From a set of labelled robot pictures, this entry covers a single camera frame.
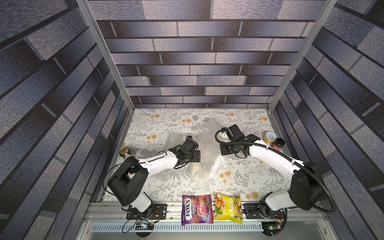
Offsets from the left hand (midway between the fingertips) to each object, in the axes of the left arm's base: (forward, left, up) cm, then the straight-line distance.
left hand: (197, 155), depth 88 cm
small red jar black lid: (+7, -52, +3) cm, 52 cm away
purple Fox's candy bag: (-28, -1, -3) cm, 28 cm away
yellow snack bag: (-28, -15, -1) cm, 32 cm away
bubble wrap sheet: (-7, -9, 0) cm, 12 cm away
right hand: (+2, -14, +5) cm, 15 cm away
